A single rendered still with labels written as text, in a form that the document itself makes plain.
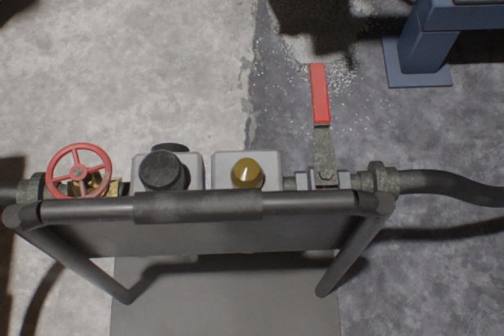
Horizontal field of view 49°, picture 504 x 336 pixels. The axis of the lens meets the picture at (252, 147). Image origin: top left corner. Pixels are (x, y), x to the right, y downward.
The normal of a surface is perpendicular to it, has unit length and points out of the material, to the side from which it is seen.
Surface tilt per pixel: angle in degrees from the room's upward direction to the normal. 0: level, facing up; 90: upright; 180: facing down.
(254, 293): 0
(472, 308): 0
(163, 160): 0
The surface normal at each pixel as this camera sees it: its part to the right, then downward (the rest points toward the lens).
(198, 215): 0.03, 0.47
